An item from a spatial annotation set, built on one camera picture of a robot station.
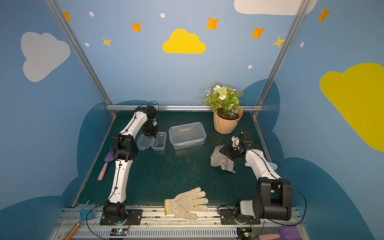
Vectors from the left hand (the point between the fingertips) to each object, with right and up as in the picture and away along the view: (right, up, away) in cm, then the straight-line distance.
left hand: (156, 135), depth 103 cm
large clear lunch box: (+21, -1, +4) cm, 22 cm away
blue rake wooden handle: (-29, -39, -28) cm, 56 cm away
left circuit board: (-10, -45, -31) cm, 56 cm away
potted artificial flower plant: (+49, +18, -4) cm, 52 cm away
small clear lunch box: (+1, -6, +1) cm, 6 cm away
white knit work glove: (+21, -36, -24) cm, 48 cm away
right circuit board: (+51, -46, -31) cm, 76 cm away
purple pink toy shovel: (+72, -45, -32) cm, 91 cm away
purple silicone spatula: (-28, -13, -9) cm, 32 cm away
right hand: (+45, -9, -14) cm, 48 cm away
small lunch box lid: (-9, -5, -1) cm, 10 cm away
